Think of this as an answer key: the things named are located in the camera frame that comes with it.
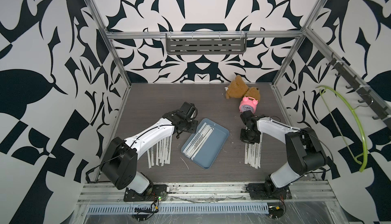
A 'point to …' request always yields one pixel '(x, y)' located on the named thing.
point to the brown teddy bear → (238, 88)
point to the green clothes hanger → (322, 92)
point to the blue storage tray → (204, 143)
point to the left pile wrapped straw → (160, 152)
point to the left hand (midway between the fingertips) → (192, 123)
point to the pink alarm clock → (248, 103)
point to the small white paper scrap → (185, 163)
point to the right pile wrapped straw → (253, 154)
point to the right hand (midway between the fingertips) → (245, 138)
